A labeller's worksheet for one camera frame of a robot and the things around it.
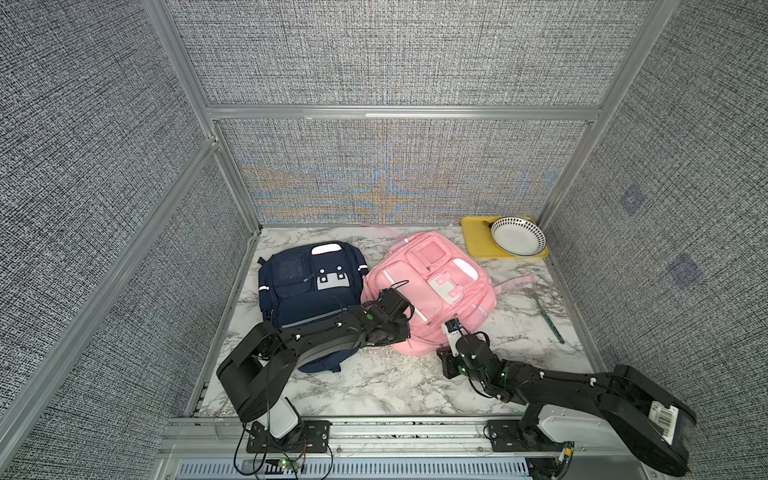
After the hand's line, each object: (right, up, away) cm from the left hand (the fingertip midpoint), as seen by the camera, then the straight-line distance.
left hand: (413, 331), depth 84 cm
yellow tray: (+27, +26, +28) cm, 47 cm away
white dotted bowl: (+43, +29, +30) cm, 60 cm away
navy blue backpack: (-34, +13, +14) cm, 39 cm away
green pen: (+42, +3, +11) cm, 44 cm away
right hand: (+7, -5, +2) cm, 8 cm away
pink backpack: (+11, +14, +13) cm, 22 cm away
